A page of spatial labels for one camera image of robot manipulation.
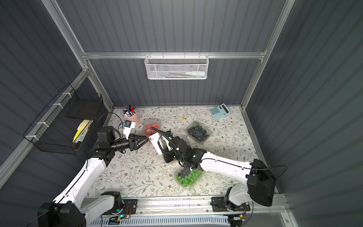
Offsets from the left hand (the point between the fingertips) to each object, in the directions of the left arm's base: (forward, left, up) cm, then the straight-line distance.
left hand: (148, 140), depth 73 cm
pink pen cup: (+30, +19, -12) cm, 37 cm away
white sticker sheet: (+2, -3, -1) cm, 4 cm away
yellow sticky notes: (+8, +36, +4) cm, 37 cm away
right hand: (-3, -8, -5) cm, 10 cm away
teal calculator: (+40, -49, -21) cm, 67 cm away
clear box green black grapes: (-14, -21, -19) cm, 32 cm away
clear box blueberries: (+17, -29, -17) cm, 38 cm away
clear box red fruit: (+29, +10, -23) cm, 38 cm away
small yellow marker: (+34, -19, -22) cm, 44 cm away
